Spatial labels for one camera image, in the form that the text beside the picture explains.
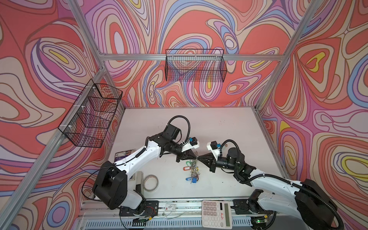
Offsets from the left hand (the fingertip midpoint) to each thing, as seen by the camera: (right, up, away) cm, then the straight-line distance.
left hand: (196, 157), depth 75 cm
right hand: (+2, -2, 0) cm, 3 cm away
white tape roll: (-26, -17, +7) cm, 32 cm away
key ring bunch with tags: (-1, -10, +13) cm, 17 cm away
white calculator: (+10, -27, -4) cm, 29 cm away
